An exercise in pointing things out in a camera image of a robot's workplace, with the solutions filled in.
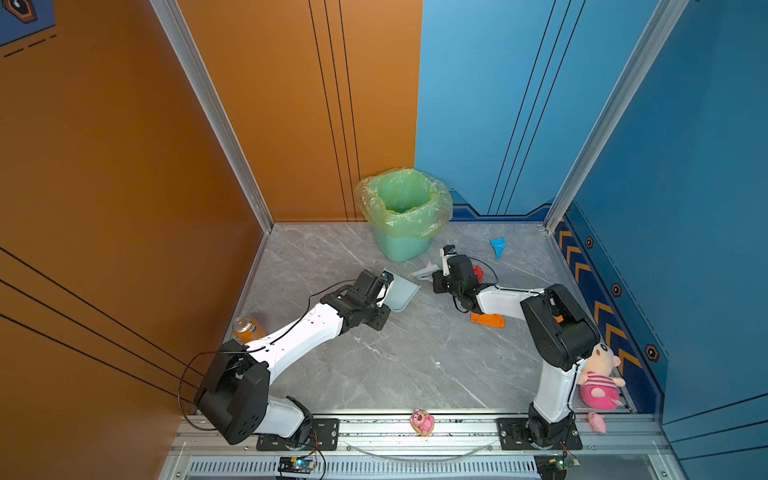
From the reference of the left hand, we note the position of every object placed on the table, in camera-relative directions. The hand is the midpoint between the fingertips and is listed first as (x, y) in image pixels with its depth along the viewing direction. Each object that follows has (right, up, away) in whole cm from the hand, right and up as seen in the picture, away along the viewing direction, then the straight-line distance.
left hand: (383, 308), depth 86 cm
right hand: (+16, +9, +13) cm, 23 cm away
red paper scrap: (+32, +9, +17) cm, 38 cm away
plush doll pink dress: (+55, -18, -11) cm, 59 cm away
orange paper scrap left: (+33, -5, +5) cm, 34 cm away
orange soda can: (-37, -5, -6) cm, 37 cm away
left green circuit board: (-20, -34, -15) cm, 42 cm away
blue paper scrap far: (+43, +19, +27) cm, 54 cm away
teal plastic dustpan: (+5, +4, +2) cm, 7 cm away
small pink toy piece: (+54, -26, -12) cm, 61 cm away
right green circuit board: (+41, -34, -16) cm, 56 cm away
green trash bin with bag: (+7, +29, +4) cm, 30 cm away
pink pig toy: (+10, -25, -13) cm, 30 cm away
